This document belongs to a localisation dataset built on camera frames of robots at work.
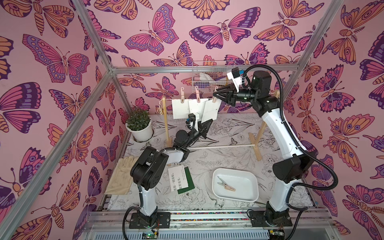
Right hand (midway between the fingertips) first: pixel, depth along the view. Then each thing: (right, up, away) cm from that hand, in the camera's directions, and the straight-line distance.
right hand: (216, 91), depth 67 cm
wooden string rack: (+32, -25, +35) cm, 54 cm away
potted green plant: (-45, -13, +28) cm, 54 cm away
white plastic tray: (+19, -48, +17) cm, 54 cm away
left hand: (+1, -12, +12) cm, 17 cm away
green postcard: (-13, -47, +21) cm, 53 cm away
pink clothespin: (+9, -49, +15) cm, 52 cm away
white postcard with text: (-20, -46, +21) cm, 54 cm away
